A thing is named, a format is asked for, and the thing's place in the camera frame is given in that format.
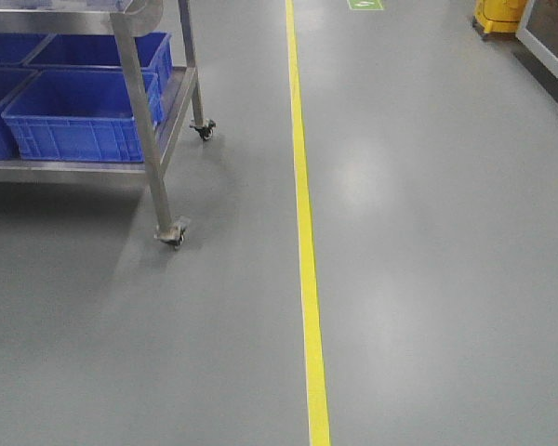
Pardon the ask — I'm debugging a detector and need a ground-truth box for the steel rack on castors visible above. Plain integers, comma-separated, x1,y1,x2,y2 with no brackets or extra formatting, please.
0,0,218,252

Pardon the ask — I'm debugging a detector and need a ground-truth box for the yellow mop bucket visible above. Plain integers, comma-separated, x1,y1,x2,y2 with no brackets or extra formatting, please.
472,0,532,41

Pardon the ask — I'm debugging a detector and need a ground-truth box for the white framed cabinet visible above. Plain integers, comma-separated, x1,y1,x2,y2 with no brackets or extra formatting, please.
514,0,558,87

